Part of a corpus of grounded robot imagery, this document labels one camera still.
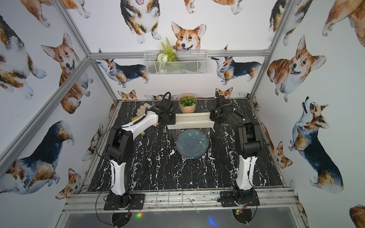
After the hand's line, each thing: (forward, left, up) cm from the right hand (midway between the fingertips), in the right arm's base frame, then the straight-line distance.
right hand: (210, 118), depth 99 cm
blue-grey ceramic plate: (-18, +13, -3) cm, 22 cm away
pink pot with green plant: (+9, +16, +6) cm, 19 cm away
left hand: (-2, +24, +2) cm, 24 cm away
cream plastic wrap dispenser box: (-2, +10, 0) cm, 10 cm away
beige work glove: (+13, +54, -6) cm, 56 cm away
